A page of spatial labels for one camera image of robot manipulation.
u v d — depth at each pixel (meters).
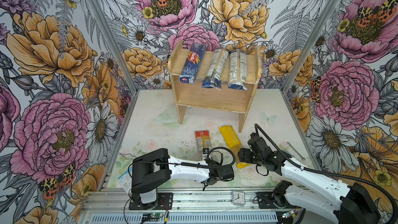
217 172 0.62
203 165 0.58
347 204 0.41
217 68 0.66
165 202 0.74
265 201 0.74
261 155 0.64
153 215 0.71
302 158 0.87
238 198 0.74
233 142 0.92
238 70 0.66
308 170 0.51
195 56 0.71
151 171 0.47
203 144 0.91
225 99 0.88
